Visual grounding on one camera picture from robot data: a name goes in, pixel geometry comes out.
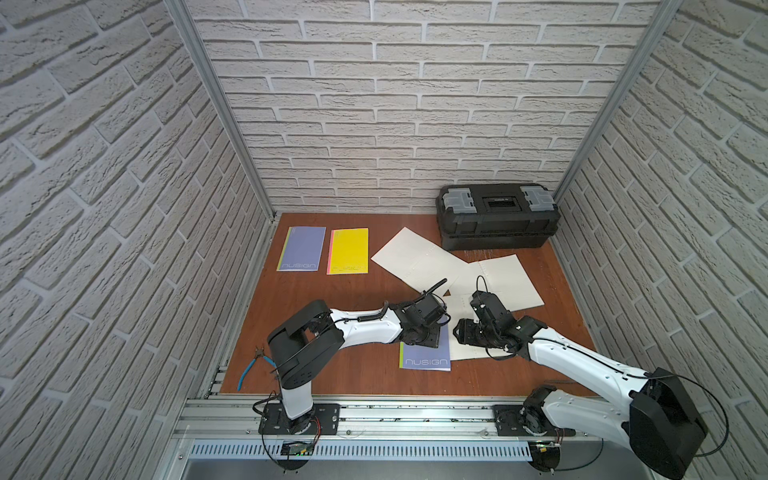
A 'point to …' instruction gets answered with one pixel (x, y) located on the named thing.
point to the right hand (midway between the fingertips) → (462, 333)
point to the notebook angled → (419, 262)
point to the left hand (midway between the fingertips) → (438, 335)
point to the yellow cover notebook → (348, 251)
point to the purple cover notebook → (302, 249)
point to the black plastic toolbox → (496, 216)
